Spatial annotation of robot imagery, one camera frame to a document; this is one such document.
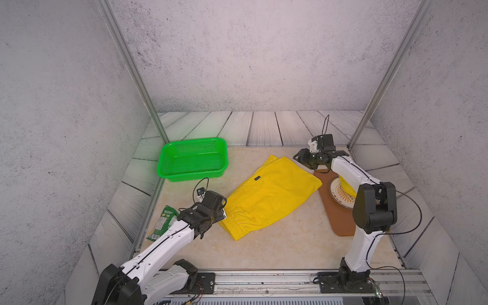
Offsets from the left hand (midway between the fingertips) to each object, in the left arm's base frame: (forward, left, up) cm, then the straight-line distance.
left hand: (220, 212), depth 83 cm
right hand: (+24, -36, +8) cm, 44 cm away
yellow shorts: (+19, -27, -8) cm, 34 cm away
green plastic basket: (+38, +20, -8) cm, 44 cm away
